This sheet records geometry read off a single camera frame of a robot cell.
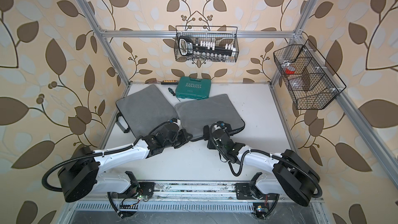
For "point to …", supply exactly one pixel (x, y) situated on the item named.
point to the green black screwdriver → (172, 92)
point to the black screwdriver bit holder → (169, 82)
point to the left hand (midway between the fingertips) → (192, 134)
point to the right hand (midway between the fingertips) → (209, 138)
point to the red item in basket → (289, 72)
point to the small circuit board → (261, 211)
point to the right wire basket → (310, 83)
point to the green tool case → (192, 88)
